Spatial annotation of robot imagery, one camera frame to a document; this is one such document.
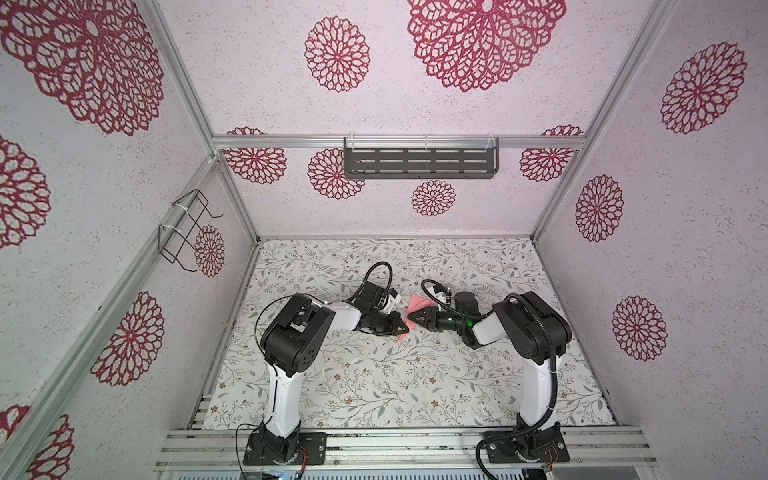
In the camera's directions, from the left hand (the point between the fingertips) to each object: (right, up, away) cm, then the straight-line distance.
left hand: (403, 335), depth 96 cm
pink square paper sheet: (+4, +10, +4) cm, 11 cm away
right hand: (+2, +7, -1) cm, 7 cm away
